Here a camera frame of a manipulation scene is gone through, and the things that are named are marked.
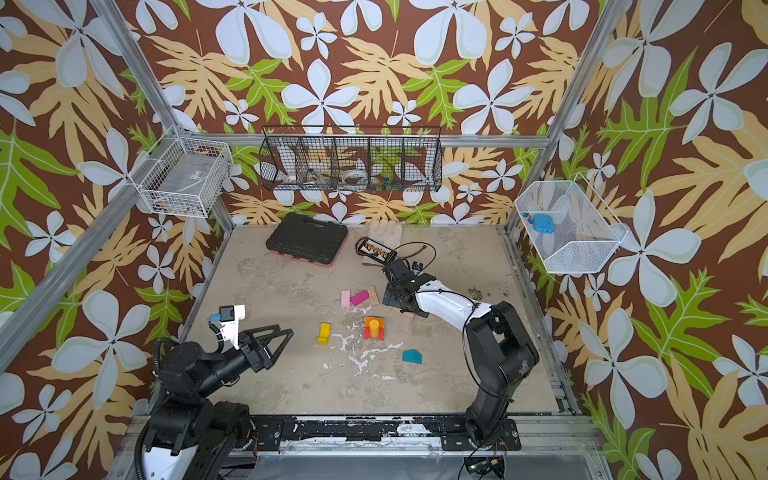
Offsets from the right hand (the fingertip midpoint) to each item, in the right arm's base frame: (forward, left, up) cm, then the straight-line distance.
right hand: (399, 300), depth 93 cm
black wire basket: (+39, +15, +26) cm, 49 cm away
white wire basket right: (+6, -49, +24) cm, 55 cm away
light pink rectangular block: (+3, +18, -4) cm, 19 cm away
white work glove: (+33, +3, -4) cm, 34 cm away
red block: (-10, +10, -2) cm, 14 cm away
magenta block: (+3, +13, -4) cm, 14 cm away
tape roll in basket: (+35, +14, +22) cm, 44 cm away
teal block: (-16, -3, -5) cm, 17 cm away
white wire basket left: (+25, +63, +29) cm, 74 cm away
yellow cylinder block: (-11, +8, +2) cm, 13 cm away
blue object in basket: (+13, -42, +20) cm, 49 cm away
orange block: (-5, +10, -4) cm, 12 cm away
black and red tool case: (+27, +32, -2) cm, 42 cm away
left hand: (-19, +28, +19) cm, 39 cm away
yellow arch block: (-9, +23, -4) cm, 26 cm away
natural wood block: (+4, +8, -4) cm, 10 cm away
